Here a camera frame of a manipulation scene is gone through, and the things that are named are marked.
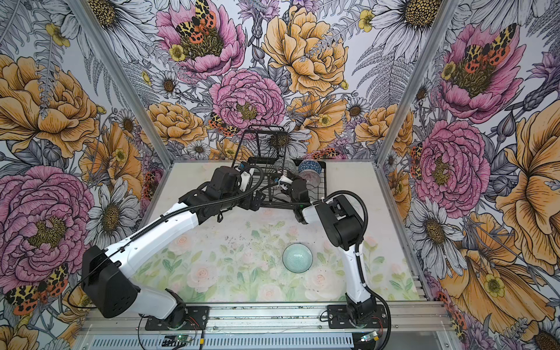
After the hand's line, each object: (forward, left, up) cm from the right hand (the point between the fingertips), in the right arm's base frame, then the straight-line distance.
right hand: (291, 174), depth 102 cm
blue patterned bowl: (+12, -10, -6) cm, 17 cm away
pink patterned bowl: (+3, -10, -6) cm, 12 cm away
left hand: (-21, +15, +10) cm, 28 cm away
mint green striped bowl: (-35, -1, -10) cm, 37 cm away
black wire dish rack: (+14, +14, -1) cm, 20 cm away
